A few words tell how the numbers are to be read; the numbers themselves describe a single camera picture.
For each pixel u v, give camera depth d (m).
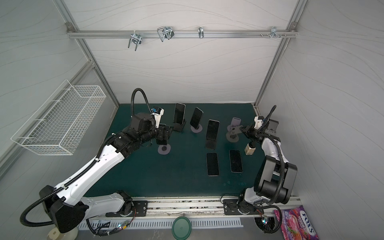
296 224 0.68
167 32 0.77
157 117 0.65
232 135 0.92
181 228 0.60
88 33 0.77
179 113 0.99
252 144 0.88
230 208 0.73
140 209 0.74
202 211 0.73
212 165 0.88
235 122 0.99
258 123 0.81
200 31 0.74
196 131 1.04
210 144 0.99
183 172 0.86
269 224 0.71
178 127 1.08
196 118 0.99
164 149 0.95
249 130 0.78
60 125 0.69
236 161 0.88
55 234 0.58
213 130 0.90
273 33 0.77
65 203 0.38
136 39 0.80
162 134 0.65
